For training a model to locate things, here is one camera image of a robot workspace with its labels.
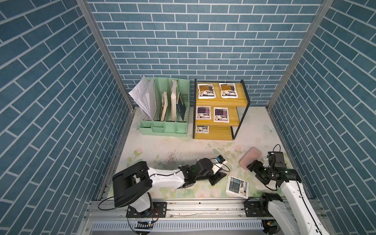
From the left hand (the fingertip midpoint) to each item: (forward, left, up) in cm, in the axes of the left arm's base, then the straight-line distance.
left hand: (226, 174), depth 76 cm
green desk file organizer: (+36, +36, -7) cm, 51 cm away
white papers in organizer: (+40, +48, +19) cm, 65 cm away
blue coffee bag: (+35, +11, -8) cm, 38 cm away
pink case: (+15, -20, -7) cm, 26 cm away
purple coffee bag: (+37, +11, +8) cm, 39 cm away
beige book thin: (+41, +36, +10) cm, 56 cm away
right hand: (+4, -15, -3) cm, 16 cm away
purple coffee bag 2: (+34, 0, +9) cm, 36 cm away
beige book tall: (+42, +30, +14) cm, 54 cm away
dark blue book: (+52, +27, -3) cm, 58 cm away
